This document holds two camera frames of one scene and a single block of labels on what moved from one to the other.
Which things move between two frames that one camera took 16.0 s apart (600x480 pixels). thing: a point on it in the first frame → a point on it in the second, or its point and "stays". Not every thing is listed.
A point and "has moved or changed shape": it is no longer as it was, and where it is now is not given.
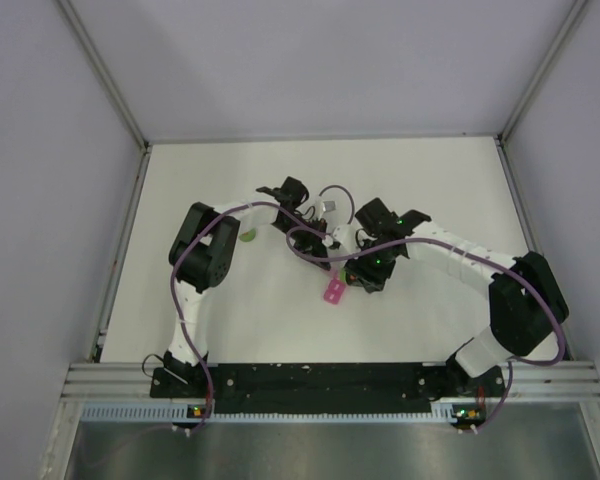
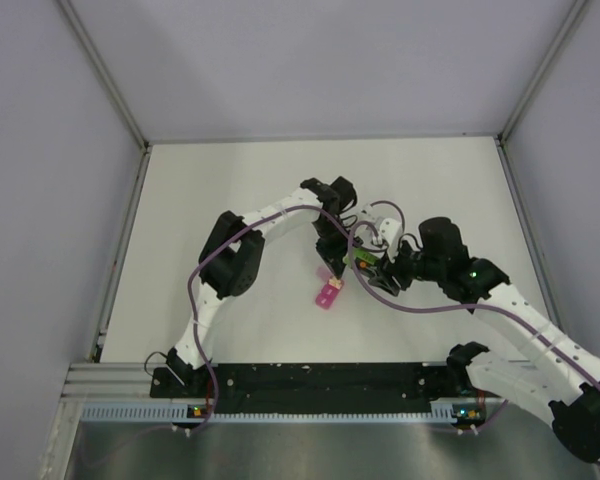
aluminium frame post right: [576, 9] stays
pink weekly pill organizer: [335, 289] has moved or changed shape
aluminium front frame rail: [110, 382] stays
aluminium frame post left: [105, 73] stays
